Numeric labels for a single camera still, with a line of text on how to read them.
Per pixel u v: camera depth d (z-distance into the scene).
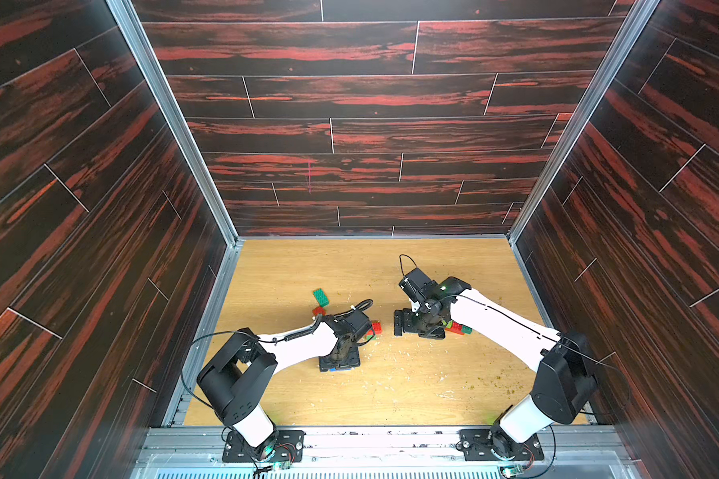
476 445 0.74
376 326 0.89
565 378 0.42
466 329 0.57
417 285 0.66
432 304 0.59
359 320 0.72
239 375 0.47
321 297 1.02
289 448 0.73
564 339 0.45
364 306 0.82
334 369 0.84
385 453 0.74
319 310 0.99
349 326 0.70
